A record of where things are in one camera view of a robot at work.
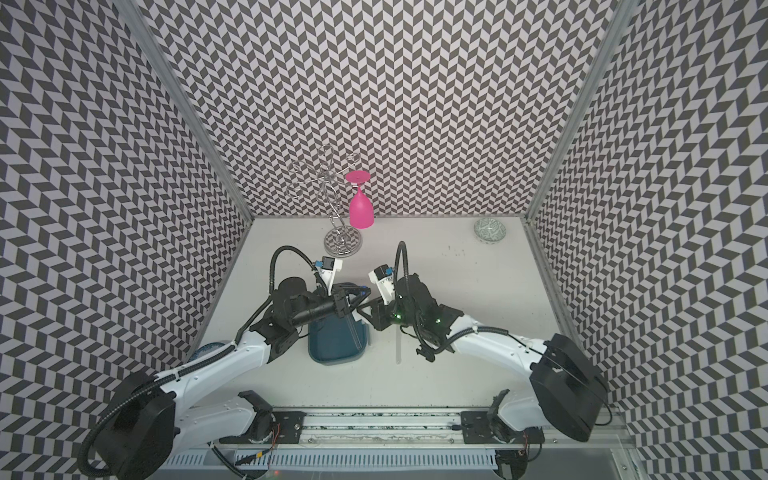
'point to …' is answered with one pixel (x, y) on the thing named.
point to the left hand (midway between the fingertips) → (369, 295)
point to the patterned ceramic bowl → (489, 230)
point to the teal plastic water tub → (336, 340)
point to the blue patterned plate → (205, 349)
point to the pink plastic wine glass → (362, 211)
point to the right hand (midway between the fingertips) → (361, 314)
